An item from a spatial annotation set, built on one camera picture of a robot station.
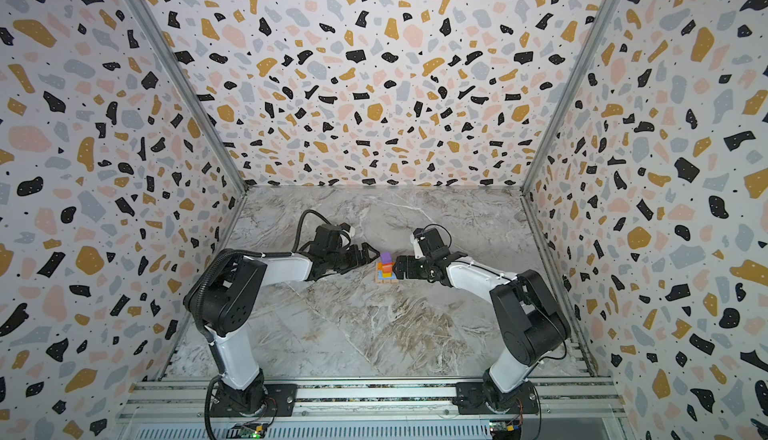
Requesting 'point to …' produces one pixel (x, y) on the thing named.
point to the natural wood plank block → (387, 282)
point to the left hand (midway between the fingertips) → (372, 254)
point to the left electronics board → (250, 430)
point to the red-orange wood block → (387, 274)
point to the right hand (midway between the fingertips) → (400, 262)
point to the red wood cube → (387, 267)
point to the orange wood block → (380, 265)
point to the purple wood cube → (387, 257)
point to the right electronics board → (501, 430)
